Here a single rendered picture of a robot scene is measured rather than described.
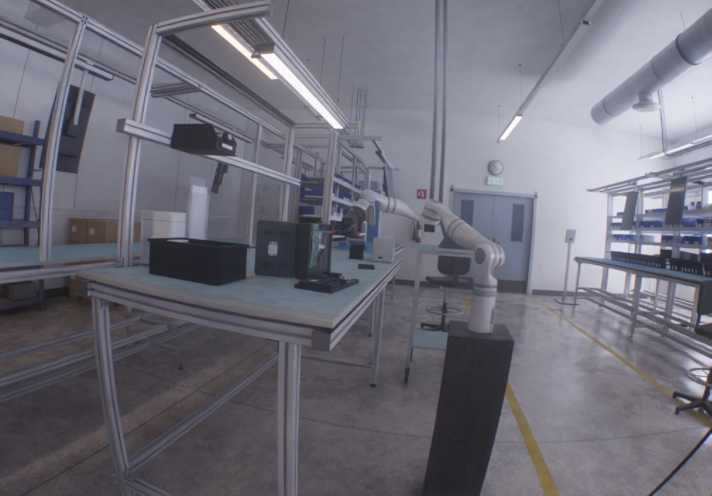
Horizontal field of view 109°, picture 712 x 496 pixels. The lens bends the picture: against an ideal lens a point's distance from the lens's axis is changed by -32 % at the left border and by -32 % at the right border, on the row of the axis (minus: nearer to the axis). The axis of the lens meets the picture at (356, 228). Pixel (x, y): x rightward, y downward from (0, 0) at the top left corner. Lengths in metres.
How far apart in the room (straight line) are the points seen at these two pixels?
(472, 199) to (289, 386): 7.32
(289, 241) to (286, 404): 0.63
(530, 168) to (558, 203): 0.96
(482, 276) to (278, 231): 0.77
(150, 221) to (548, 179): 7.76
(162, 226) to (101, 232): 3.20
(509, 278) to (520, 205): 1.58
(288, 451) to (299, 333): 0.35
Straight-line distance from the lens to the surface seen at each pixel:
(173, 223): 1.45
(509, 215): 8.14
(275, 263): 1.40
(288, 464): 1.10
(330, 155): 4.15
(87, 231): 4.85
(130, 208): 1.47
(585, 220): 8.62
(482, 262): 1.39
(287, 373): 0.97
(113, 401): 1.49
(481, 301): 1.40
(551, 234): 8.32
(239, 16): 1.39
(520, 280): 8.27
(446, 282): 4.26
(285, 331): 0.94
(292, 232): 1.39
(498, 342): 1.37
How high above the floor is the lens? 1.22
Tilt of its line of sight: 1 degrees down
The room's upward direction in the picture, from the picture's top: 4 degrees clockwise
